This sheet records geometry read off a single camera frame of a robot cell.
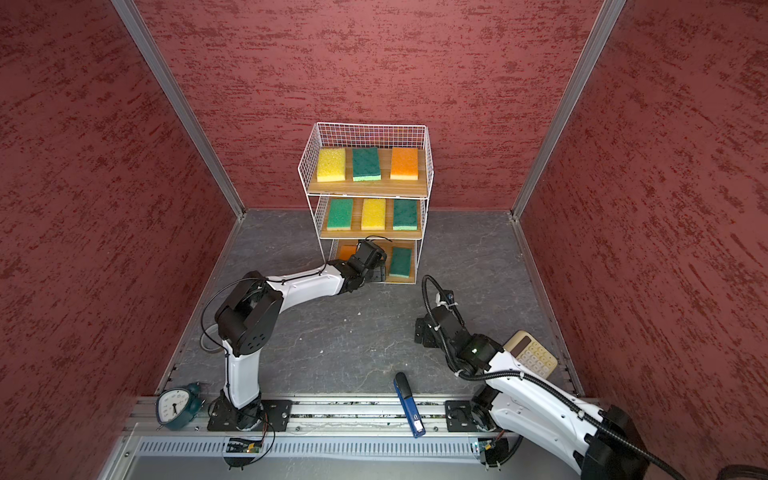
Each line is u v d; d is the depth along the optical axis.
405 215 0.84
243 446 0.72
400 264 1.03
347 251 1.05
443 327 0.60
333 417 0.76
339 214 0.85
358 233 0.82
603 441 0.40
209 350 0.85
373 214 0.84
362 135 1.00
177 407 0.72
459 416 0.74
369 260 0.75
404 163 0.73
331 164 0.72
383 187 0.71
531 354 0.83
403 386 0.76
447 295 0.72
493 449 0.72
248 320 0.51
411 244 1.10
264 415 0.73
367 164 0.73
